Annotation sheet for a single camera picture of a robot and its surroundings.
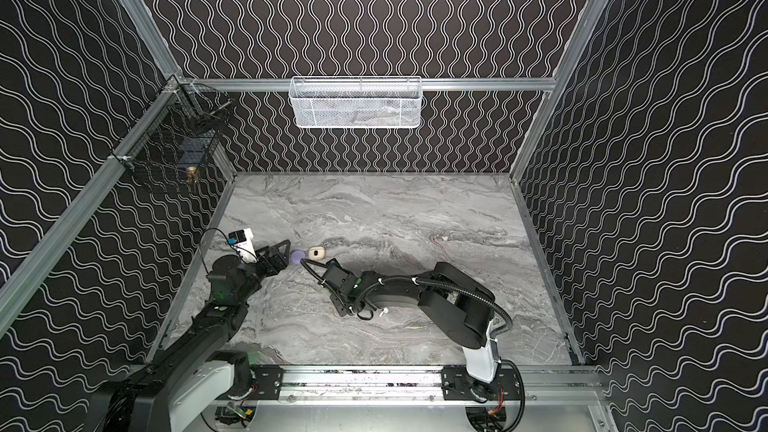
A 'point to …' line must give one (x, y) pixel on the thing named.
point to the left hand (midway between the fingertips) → (288, 245)
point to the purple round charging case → (297, 255)
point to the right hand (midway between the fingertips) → (349, 297)
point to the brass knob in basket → (191, 170)
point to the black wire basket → (178, 133)
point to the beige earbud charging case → (316, 253)
